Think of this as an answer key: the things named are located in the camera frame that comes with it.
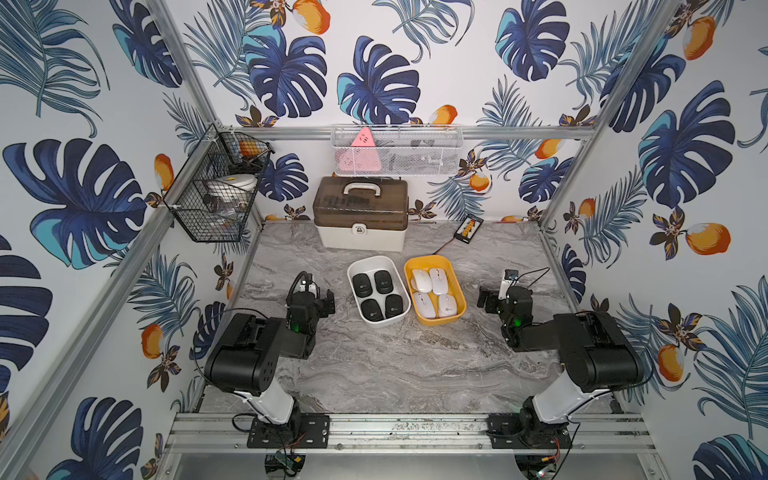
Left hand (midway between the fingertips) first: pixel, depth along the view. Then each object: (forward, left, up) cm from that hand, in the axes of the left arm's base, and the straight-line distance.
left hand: (313, 288), depth 95 cm
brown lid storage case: (+20, -14, +15) cm, 29 cm away
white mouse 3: (+7, -35, -2) cm, 35 cm away
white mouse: (-1, -36, -3) cm, 36 cm away
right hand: (+5, -59, -1) cm, 60 cm away
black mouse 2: (+4, -15, -3) cm, 16 cm away
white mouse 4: (+7, -41, -3) cm, 42 cm away
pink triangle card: (+29, -14, +29) cm, 44 cm away
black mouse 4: (-3, -26, -3) cm, 26 cm away
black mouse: (+6, -22, -3) cm, 23 cm away
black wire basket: (+11, +26, +26) cm, 38 cm away
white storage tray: (+11, -17, -1) cm, 21 cm away
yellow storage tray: (+5, -45, -1) cm, 46 cm away
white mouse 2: (-1, -43, -3) cm, 43 cm away
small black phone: (+34, -53, -3) cm, 63 cm away
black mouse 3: (-5, -19, -2) cm, 20 cm away
